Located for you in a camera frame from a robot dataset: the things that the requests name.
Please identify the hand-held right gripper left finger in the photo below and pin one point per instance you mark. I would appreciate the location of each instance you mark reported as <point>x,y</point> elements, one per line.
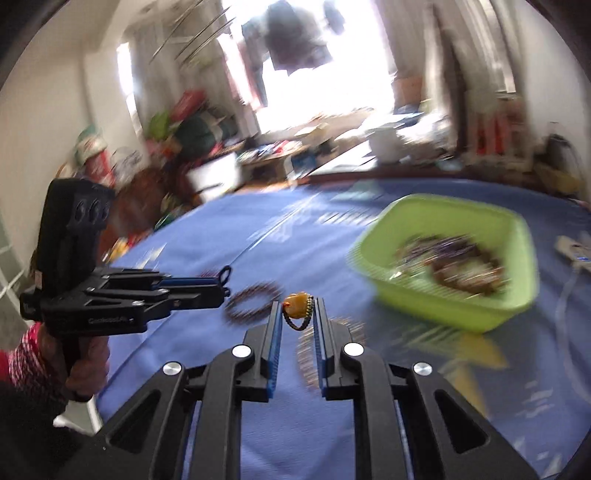
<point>275,350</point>

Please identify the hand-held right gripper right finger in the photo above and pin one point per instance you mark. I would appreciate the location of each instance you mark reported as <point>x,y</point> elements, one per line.
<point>322,364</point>

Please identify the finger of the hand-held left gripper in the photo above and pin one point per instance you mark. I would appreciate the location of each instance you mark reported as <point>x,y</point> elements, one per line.
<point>194,300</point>
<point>184,280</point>

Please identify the green plastic basin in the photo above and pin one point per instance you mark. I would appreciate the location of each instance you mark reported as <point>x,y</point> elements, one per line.
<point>461,314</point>

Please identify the person's left forearm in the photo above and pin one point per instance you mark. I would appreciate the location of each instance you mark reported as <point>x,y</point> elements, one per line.
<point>27,364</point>

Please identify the person's left hand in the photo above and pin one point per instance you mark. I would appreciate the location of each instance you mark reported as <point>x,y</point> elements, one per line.
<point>87,369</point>

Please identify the blue printed tablecloth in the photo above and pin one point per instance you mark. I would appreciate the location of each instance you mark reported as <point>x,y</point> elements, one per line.
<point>207,230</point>

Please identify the carved wooden cabinet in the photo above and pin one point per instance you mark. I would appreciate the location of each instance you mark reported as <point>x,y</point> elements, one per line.
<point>136,198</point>

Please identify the wooden armchair white cushion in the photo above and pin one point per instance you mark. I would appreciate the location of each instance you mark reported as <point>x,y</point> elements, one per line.
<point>217,175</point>

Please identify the low wooden table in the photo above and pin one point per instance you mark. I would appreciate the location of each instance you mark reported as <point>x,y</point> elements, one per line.
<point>272,157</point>

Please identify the pile of bags and bundles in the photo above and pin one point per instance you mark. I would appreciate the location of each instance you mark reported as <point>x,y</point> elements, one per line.
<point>194,124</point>

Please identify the beige curtain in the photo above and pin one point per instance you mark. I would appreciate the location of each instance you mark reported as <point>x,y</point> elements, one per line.
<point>461,46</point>
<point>184,69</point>

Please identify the white mug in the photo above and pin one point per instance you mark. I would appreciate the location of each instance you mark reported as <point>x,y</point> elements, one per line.
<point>385,145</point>

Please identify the metal ceiling drying rack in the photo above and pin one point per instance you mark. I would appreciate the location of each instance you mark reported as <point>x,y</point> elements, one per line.
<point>194,27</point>

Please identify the dark hanging jacket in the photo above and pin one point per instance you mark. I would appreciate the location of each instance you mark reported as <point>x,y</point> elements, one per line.
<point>298,37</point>

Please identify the white power strip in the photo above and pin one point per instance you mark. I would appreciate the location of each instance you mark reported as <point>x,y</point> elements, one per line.
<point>575,251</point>

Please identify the cardboard box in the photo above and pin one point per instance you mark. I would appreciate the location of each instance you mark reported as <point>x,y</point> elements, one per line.
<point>407,92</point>

